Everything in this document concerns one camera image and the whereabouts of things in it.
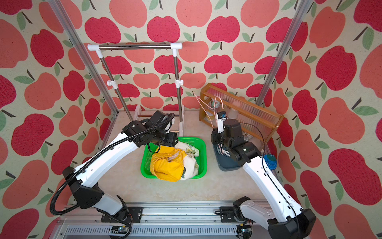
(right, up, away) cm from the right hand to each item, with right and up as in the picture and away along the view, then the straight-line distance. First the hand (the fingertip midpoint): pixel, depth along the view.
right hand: (216, 131), depth 74 cm
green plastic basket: (-7, -8, +21) cm, 23 cm away
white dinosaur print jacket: (-13, -19, +4) cm, 23 cm away
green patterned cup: (+5, +18, +27) cm, 33 cm away
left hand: (-20, -6, -2) cm, 21 cm away
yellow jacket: (-25, -17, +4) cm, 31 cm away
